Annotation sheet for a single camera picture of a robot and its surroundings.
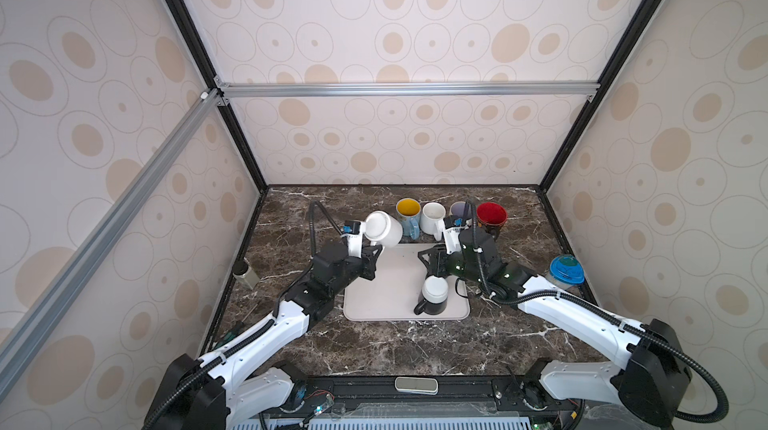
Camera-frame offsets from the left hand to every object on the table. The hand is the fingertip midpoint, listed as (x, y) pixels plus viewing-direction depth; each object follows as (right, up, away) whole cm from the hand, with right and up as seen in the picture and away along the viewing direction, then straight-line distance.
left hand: (388, 244), depth 76 cm
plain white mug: (-1, +4, -2) cm, 5 cm away
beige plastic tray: (+3, -15, +15) cm, 21 cm away
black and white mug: (+13, -14, +5) cm, 20 cm away
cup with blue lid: (+51, -9, +10) cm, 53 cm away
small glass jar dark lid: (-42, -10, +10) cm, 44 cm away
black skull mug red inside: (+34, +7, +21) cm, 41 cm away
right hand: (+9, -3, +2) cm, 10 cm away
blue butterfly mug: (+7, +8, +22) cm, 25 cm away
